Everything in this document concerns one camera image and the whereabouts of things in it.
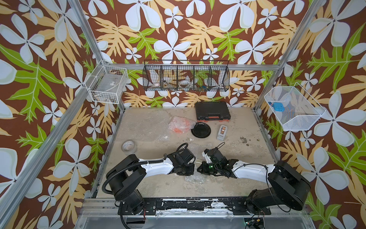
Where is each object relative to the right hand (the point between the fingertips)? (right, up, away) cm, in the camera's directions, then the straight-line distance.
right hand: (195, 170), depth 85 cm
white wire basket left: (-54, +53, +2) cm, 76 cm away
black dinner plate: (+7, +23, +23) cm, 33 cm away
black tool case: (+11, +38, +27) cm, 48 cm away
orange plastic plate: (-9, +27, +20) cm, 34 cm away
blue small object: (+51, +39, +1) cm, 64 cm away
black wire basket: (-5, +62, +13) cm, 63 cm away
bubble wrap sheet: (0, -3, -3) cm, 5 cm away
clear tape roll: (-45, +12, +12) cm, 48 cm away
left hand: (-1, -1, +1) cm, 2 cm away
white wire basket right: (+58, +35, -8) cm, 68 cm away
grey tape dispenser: (+21, +21, +16) cm, 34 cm away
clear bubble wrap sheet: (-9, +27, +20) cm, 35 cm away
